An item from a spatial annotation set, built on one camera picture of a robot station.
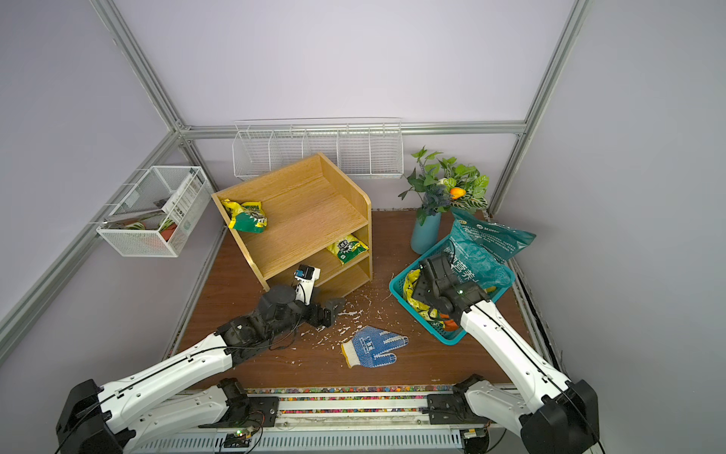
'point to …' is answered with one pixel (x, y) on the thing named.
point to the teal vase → (424, 236)
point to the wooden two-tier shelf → (308, 213)
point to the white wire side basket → (158, 214)
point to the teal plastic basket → (440, 325)
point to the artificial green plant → (440, 184)
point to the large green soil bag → (478, 252)
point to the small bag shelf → (348, 249)
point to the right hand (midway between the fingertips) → (421, 289)
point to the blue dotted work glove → (369, 346)
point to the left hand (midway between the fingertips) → (331, 297)
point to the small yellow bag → (407, 288)
